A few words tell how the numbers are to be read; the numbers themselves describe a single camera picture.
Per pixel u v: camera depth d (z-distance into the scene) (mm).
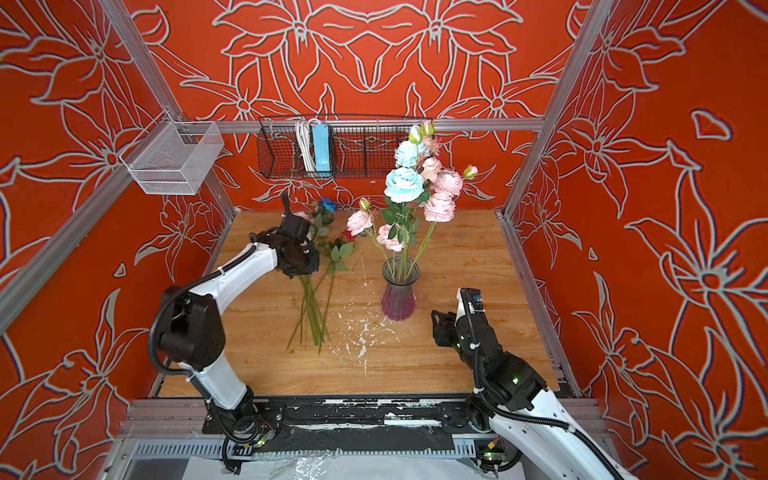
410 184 542
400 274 783
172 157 914
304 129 875
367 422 728
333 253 1018
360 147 973
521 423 587
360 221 711
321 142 896
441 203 638
